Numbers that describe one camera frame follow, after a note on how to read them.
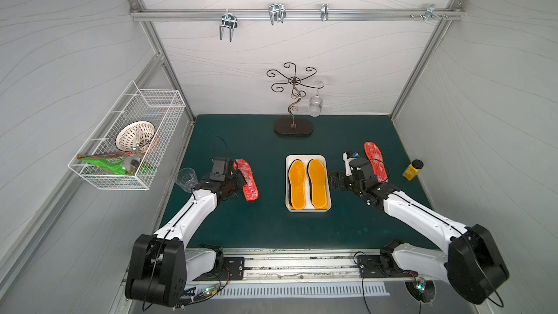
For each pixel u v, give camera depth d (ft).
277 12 2.50
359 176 2.18
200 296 2.17
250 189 2.82
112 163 1.82
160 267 1.29
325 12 2.57
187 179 3.05
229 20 2.57
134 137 2.14
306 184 3.07
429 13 2.51
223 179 2.17
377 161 3.32
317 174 3.12
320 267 2.47
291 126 3.76
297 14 2.63
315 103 3.17
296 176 3.08
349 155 2.53
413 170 2.98
